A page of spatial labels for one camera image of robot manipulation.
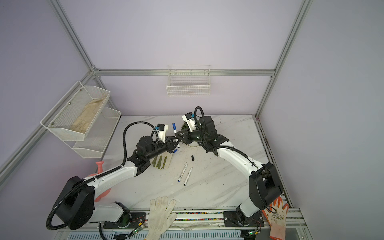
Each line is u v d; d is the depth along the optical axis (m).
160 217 0.75
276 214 0.74
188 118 0.69
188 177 0.88
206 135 0.62
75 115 0.78
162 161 0.93
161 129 0.70
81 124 0.75
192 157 0.97
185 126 0.91
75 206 0.41
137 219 0.73
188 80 0.95
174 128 0.75
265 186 0.44
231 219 0.73
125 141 0.62
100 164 0.82
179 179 0.86
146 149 0.62
